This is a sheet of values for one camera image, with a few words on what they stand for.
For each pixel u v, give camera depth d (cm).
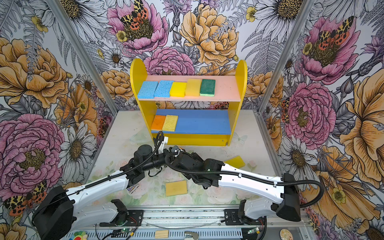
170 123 94
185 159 50
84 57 89
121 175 55
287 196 39
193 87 73
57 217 40
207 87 73
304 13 73
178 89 72
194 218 76
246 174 44
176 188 83
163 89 74
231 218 74
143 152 60
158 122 94
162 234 70
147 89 73
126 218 70
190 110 128
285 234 70
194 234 70
